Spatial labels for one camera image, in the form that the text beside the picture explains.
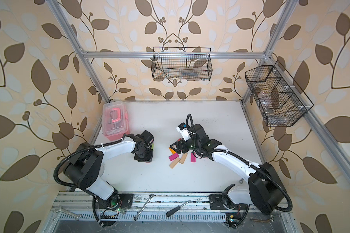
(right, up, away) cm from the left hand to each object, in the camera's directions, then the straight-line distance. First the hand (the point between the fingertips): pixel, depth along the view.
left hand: (148, 158), depth 89 cm
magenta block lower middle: (+16, +1, +2) cm, 16 cm away
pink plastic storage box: (-23, +22, +6) cm, 33 cm away
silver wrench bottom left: (-42, -20, -16) cm, 49 cm away
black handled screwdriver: (+18, -21, -17) cm, 32 cm away
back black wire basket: (+21, +62, +7) cm, 66 cm away
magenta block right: (+28, 0, 0) cm, 28 cm away
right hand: (+17, +11, -8) cm, 22 cm away
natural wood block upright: (+22, 0, 0) cm, 22 cm away
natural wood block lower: (+16, -2, 0) cm, 16 cm away
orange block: (+15, +8, -13) cm, 22 cm away
